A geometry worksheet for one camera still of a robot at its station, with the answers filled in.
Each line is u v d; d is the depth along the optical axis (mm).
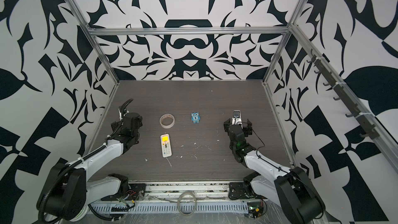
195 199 728
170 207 649
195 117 990
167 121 985
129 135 669
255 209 709
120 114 757
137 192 724
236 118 723
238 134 640
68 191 406
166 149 864
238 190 746
